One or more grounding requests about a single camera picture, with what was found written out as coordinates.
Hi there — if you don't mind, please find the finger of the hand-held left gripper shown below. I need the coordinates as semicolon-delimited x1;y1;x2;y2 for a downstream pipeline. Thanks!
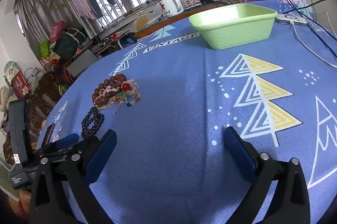
42;122;56;147
34;134;80;158

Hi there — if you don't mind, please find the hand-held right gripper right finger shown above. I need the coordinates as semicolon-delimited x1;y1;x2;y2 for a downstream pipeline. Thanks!
223;126;311;224

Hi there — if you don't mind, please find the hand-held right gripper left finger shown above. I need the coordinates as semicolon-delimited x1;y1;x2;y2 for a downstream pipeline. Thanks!
29;129;118;224

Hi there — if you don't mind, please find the dark bead bracelet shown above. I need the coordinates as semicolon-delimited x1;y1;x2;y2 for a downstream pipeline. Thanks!
81;107;105;139

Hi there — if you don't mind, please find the pile of mixed beaded bracelets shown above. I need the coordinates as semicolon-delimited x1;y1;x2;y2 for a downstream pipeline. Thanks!
92;76;141;112

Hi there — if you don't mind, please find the light green plastic basin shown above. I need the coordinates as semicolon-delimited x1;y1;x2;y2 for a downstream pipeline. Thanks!
189;4;278;50

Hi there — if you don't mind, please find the red cartoon box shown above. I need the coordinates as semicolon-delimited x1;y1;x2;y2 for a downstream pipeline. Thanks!
4;61;32;98

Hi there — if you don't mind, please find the grey laptop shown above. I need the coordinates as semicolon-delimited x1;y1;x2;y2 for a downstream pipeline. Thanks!
66;50;99;77

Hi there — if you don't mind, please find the blue printed tablecloth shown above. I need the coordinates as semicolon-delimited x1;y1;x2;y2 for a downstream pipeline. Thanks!
35;0;337;224

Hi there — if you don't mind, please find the lime green bag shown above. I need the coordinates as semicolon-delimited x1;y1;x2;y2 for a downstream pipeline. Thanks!
39;39;50;58

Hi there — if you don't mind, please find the dark green duffel bag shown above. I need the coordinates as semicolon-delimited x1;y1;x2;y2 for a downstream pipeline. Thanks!
53;27;88;58

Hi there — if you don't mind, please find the red and pink bag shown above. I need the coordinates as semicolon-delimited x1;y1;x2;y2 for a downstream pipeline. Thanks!
50;21;66;42

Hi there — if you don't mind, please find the blue and white shoe box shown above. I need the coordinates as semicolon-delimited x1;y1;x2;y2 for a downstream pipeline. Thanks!
118;35;137;49

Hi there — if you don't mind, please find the pink hanging garment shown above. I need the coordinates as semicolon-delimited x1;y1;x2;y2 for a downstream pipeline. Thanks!
64;0;92;21

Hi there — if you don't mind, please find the wooden desk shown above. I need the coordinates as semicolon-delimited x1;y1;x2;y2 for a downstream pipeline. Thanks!
133;0;237;40

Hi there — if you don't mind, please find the white controller box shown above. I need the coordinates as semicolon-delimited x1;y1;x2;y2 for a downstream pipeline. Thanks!
276;14;308;27

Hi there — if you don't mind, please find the white enamel mug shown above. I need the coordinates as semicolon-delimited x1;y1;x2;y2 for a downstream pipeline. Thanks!
155;0;184;18

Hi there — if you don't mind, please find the white cable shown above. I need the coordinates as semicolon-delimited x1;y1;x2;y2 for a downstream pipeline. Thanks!
291;24;337;68

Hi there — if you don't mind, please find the black cable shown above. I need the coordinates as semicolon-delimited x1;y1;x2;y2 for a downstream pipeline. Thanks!
286;0;337;13

